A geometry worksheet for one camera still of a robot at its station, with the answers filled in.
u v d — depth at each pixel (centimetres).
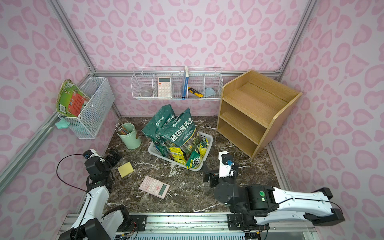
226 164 48
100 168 62
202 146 86
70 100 72
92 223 42
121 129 91
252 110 80
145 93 96
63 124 62
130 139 95
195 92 98
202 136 98
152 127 80
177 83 99
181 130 82
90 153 70
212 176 51
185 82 85
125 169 94
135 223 72
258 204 43
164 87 93
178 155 83
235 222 72
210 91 101
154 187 84
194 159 80
